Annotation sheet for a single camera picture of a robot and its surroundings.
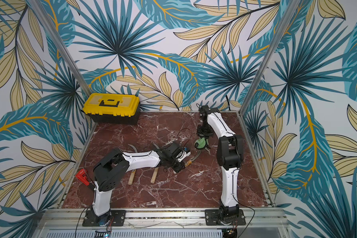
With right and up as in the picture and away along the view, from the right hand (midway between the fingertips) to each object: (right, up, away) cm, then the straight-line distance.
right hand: (203, 137), depth 96 cm
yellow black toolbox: (-57, +19, +2) cm, 60 cm away
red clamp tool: (-72, -21, -11) cm, 75 cm away
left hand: (-13, -18, -6) cm, 23 cm away
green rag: (-2, -2, -8) cm, 9 cm away
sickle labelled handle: (-10, -15, -6) cm, 19 cm away
